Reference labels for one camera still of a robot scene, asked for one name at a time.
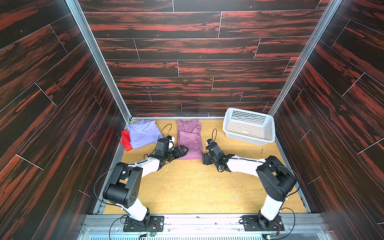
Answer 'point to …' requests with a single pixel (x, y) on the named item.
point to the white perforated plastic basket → (253, 127)
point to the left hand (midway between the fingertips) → (184, 151)
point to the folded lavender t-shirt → (143, 133)
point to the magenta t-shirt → (189, 133)
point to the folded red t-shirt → (125, 140)
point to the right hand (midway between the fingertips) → (210, 153)
